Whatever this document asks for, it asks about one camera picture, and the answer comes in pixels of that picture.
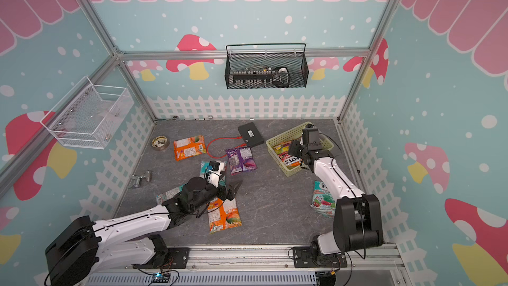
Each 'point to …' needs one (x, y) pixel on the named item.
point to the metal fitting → (136, 180)
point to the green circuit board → (161, 277)
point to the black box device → (251, 134)
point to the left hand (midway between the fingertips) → (233, 179)
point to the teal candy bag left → (161, 197)
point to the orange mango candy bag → (223, 214)
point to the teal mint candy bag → (203, 167)
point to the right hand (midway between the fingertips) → (294, 145)
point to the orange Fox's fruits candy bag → (292, 161)
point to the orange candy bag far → (186, 147)
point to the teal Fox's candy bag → (323, 201)
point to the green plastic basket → (278, 154)
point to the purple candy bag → (241, 159)
